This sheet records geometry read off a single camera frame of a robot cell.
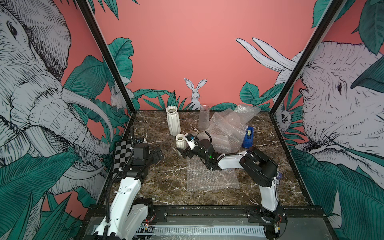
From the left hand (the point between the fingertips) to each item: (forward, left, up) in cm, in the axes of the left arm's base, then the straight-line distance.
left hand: (154, 149), depth 82 cm
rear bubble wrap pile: (+23, -47, -12) cm, 53 cm away
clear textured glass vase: (+24, -30, -1) cm, 38 cm away
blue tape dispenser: (+11, -59, -10) cm, 61 cm away
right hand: (+6, -14, -1) cm, 16 cm away
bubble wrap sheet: (-12, -25, -14) cm, 31 cm away
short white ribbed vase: (+4, -15, +2) cm, 15 cm away
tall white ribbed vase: (+19, -10, +3) cm, 22 cm away
